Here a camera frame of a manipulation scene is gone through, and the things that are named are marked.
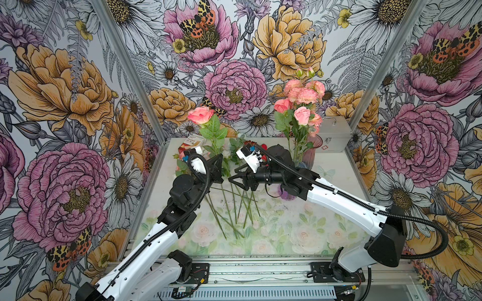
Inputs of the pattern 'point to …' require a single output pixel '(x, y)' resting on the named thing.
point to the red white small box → (191, 142)
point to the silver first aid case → (336, 132)
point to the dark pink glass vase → (309, 154)
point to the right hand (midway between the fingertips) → (234, 179)
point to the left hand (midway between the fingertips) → (223, 160)
